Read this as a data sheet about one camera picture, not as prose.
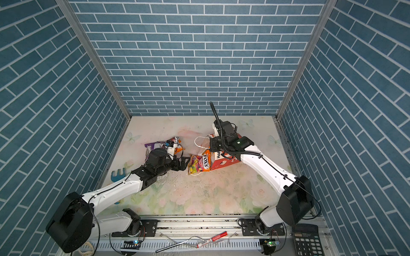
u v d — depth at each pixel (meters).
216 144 0.71
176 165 0.74
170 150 0.75
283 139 1.13
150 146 0.96
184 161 0.76
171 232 0.74
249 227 0.74
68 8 0.71
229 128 0.60
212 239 0.70
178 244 0.69
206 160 0.91
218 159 0.79
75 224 0.40
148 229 0.73
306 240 0.69
